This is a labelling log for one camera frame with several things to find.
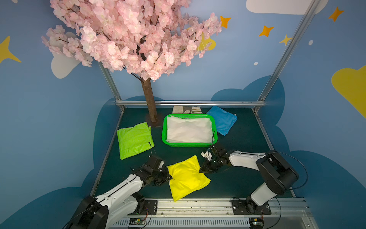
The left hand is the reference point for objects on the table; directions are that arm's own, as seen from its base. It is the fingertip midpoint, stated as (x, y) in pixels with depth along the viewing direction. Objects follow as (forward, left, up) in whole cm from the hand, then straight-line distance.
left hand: (173, 175), depth 83 cm
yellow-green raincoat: (-2, -8, 0) cm, 8 cm away
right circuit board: (-22, -45, -4) cm, 50 cm away
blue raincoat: (+44, -38, 0) cm, 58 cm away
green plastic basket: (+19, -10, +4) cm, 22 cm away
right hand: (+4, -17, -1) cm, 17 cm away
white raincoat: (+31, -9, +4) cm, 32 cm away
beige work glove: (+58, -1, -3) cm, 58 cm away
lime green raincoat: (+24, +30, 0) cm, 38 cm away
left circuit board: (-23, +17, -3) cm, 29 cm away
